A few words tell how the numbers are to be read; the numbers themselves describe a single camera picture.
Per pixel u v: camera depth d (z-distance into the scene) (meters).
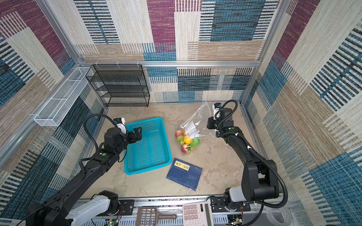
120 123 0.70
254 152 0.49
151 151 0.94
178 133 0.94
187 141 0.84
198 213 0.70
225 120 0.65
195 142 0.87
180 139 0.88
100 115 1.19
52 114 0.70
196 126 0.89
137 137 0.73
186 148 0.85
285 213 0.69
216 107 0.76
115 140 0.59
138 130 0.76
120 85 1.11
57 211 0.40
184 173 0.83
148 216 0.72
